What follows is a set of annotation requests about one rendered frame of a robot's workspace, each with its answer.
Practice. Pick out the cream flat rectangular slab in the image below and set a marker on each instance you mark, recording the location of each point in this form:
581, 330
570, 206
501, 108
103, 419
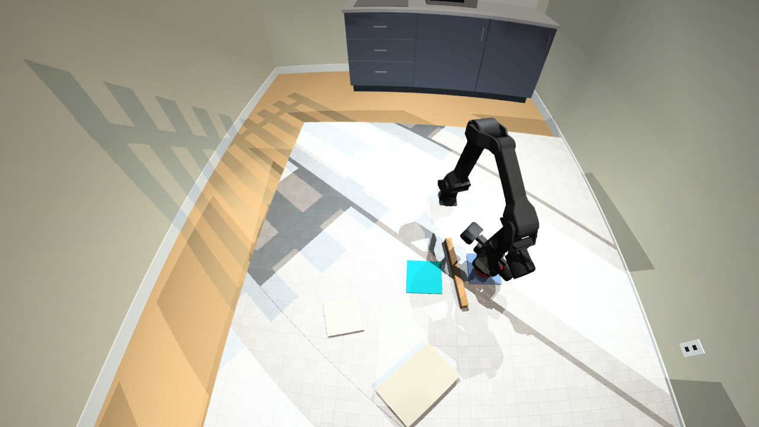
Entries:
417, 384

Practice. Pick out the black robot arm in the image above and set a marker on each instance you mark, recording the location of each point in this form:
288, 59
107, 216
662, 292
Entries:
519, 219

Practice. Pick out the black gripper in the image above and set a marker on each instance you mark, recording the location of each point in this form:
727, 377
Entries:
473, 232

